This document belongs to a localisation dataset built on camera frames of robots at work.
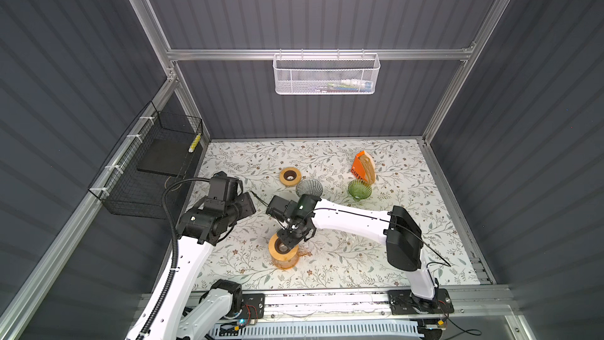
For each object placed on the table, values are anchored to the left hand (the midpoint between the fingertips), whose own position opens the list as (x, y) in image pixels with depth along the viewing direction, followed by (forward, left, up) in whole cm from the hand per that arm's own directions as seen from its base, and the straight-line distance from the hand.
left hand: (244, 203), depth 73 cm
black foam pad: (+18, +27, +5) cm, 33 cm away
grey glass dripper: (+16, -22, -16) cm, 31 cm away
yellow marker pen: (+23, +19, +6) cm, 30 cm away
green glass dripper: (+16, -44, -20) cm, 50 cm away
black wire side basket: (+9, +30, +6) cm, 32 cm away
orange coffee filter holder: (+22, -45, -12) cm, 52 cm away
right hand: (-8, -13, -14) cm, 21 cm away
